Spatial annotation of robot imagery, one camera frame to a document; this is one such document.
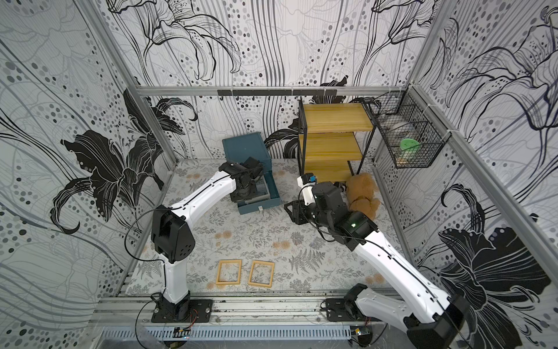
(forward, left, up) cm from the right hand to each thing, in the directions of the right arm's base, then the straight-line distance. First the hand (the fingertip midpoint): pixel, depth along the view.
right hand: (292, 204), depth 70 cm
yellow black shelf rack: (+47, -21, -9) cm, 52 cm away
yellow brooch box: (-14, +25, -26) cm, 38 cm away
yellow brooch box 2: (-14, +12, -26) cm, 32 cm away
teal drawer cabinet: (+33, +24, -5) cm, 41 cm away
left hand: (+11, +18, -13) cm, 25 cm away
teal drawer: (+14, +8, -19) cm, 25 cm away
